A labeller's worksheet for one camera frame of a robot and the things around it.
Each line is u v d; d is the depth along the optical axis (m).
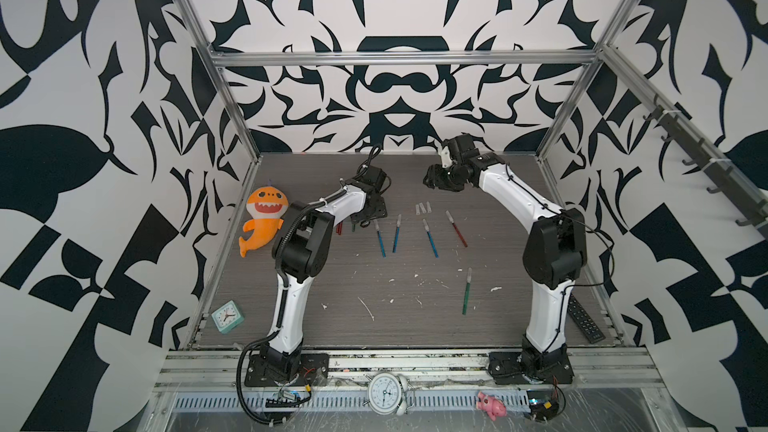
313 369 0.73
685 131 0.64
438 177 0.83
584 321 0.80
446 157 0.81
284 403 0.73
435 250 0.96
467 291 0.87
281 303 0.59
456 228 1.00
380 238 0.99
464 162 0.69
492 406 0.68
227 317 0.81
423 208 1.05
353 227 0.99
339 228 0.99
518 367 0.74
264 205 0.94
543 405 0.71
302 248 0.56
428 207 1.05
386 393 0.68
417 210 1.04
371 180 0.83
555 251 0.52
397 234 0.99
